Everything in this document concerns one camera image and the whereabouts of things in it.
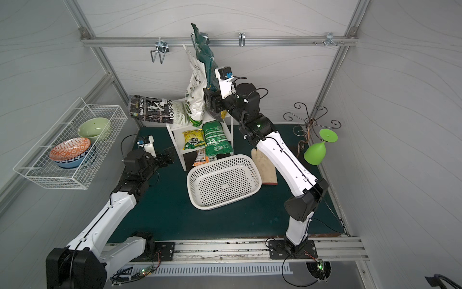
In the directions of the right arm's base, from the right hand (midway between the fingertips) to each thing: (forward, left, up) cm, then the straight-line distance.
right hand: (214, 83), depth 62 cm
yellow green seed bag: (0, +14, -31) cm, 34 cm away
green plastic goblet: (-9, -42, -28) cm, 51 cm away
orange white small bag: (-2, +12, -44) cm, 46 cm away
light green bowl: (-7, +51, -17) cm, 54 cm away
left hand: (-8, +23, -28) cm, 37 cm away
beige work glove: (-4, -25, -52) cm, 58 cm away
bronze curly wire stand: (+31, -52, -55) cm, 82 cm away
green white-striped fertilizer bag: (+1, +2, -32) cm, 32 cm away
